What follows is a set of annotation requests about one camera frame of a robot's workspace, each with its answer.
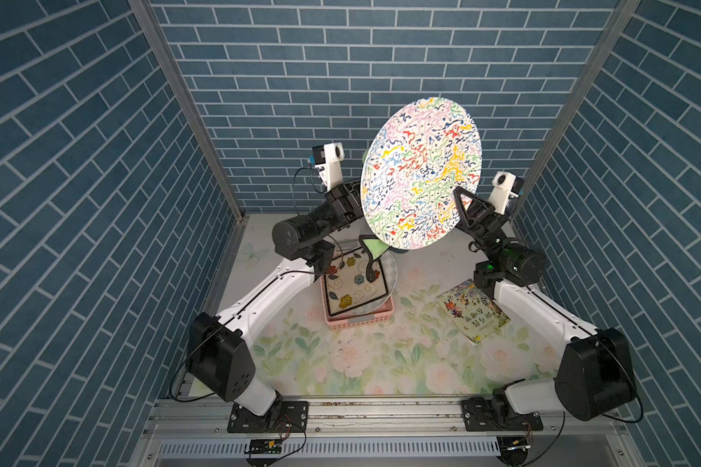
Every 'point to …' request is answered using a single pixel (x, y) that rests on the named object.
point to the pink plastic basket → (345, 322)
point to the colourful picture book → (477, 315)
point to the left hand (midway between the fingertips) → (398, 195)
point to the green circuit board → (266, 447)
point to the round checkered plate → (390, 278)
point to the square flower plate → (349, 286)
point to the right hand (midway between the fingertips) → (461, 204)
